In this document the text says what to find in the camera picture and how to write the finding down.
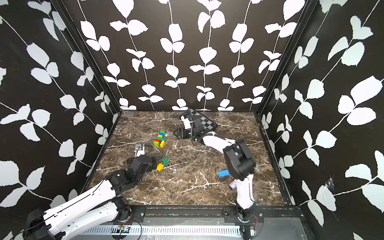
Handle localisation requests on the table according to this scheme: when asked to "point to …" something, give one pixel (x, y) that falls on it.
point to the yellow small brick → (162, 144)
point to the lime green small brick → (156, 143)
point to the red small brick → (158, 140)
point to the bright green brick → (162, 131)
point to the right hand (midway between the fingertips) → (177, 130)
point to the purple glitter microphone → (233, 185)
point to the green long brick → (161, 139)
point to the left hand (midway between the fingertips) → (148, 155)
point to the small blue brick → (162, 134)
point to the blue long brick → (223, 173)
